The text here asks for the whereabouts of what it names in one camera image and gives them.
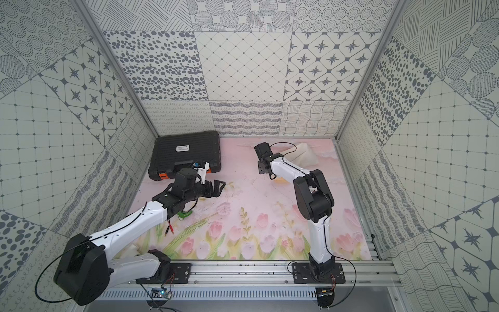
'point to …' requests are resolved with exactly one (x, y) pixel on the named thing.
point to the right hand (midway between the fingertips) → (270, 167)
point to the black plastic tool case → (172, 153)
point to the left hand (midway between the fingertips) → (215, 178)
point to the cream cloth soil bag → (302, 156)
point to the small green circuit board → (160, 292)
